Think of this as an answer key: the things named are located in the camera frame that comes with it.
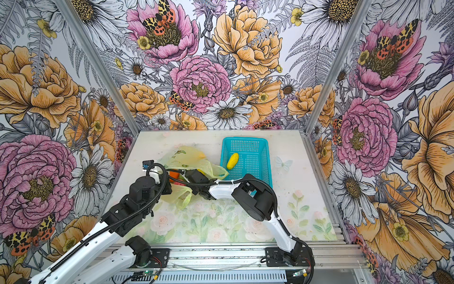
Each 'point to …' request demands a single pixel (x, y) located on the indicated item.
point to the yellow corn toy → (233, 161)
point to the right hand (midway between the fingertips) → (193, 182)
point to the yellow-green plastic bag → (188, 158)
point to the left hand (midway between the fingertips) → (167, 178)
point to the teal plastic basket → (254, 157)
